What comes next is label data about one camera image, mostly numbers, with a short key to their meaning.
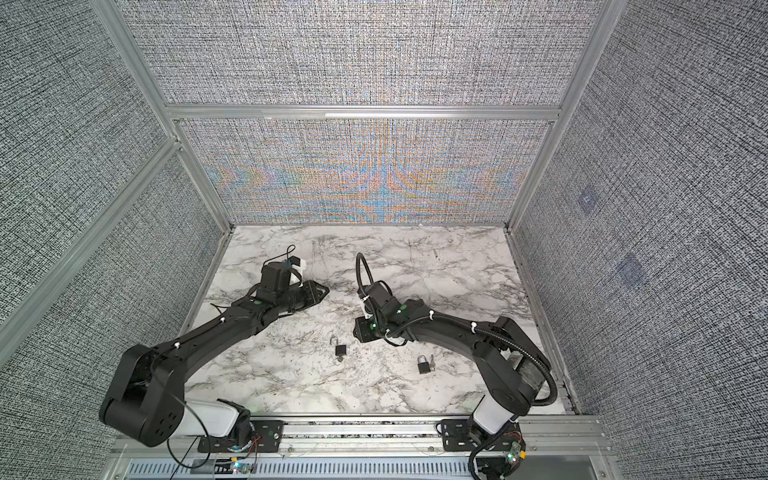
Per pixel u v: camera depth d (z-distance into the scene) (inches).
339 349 34.6
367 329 29.4
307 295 30.1
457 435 28.9
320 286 32.4
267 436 28.9
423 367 32.8
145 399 16.6
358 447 28.8
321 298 32.1
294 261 31.4
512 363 18.1
